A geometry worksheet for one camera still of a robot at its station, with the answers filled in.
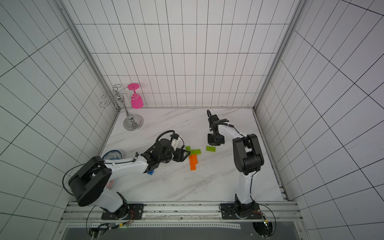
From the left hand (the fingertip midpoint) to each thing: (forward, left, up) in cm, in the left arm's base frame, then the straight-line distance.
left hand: (185, 154), depth 86 cm
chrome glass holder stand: (+29, +42, -7) cm, 52 cm away
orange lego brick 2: (-1, -6, -7) cm, 9 cm away
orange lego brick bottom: (-5, -5, -7) cm, 10 cm away
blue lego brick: (-9, +20, -6) cm, 23 cm away
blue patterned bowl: (+1, +45, -4) cm, 45 cm away
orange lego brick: (-1, -3, -5) cm, 6 cm away
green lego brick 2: (+5, -7, -5) cm, 10 cm away
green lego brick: (+7, -16, -6) cm, 19 cm away
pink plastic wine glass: (+39, +37, +7) cm, 54 cm away
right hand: (+12, -19, -5) cm, 23 cm away
